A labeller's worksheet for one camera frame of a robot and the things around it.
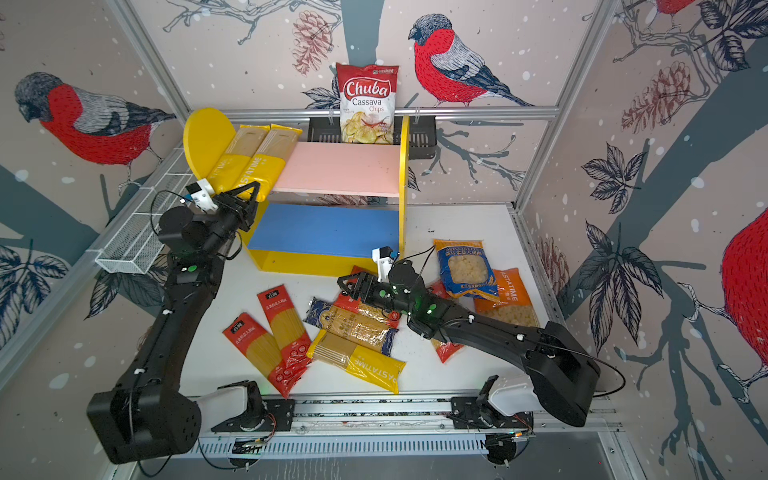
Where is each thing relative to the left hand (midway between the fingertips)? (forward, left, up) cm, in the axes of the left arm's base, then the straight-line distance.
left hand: (256, 183), depth 65 cm
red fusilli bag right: (-24, -45, -41) cm, 66 cm away
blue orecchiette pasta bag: (+3, -55, -40) cm, 68 cm away
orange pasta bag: (-11, -68, -40) cm, 79 cm away
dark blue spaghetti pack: (-16, -19, -40) cm, 47 cm away
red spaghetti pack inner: (-21, -2, -41) cm, 47 cm away
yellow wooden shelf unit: (+39, -5, -46) cm, 61 cm away
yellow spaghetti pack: (-28, -27, -41) cm, 56 cm away
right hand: (-16, -17, -22) cm, 32 cm away
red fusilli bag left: (-9, -18, -40) cm, 45 cm away
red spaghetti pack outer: (-21, +8, -42) cm, 48 cm away
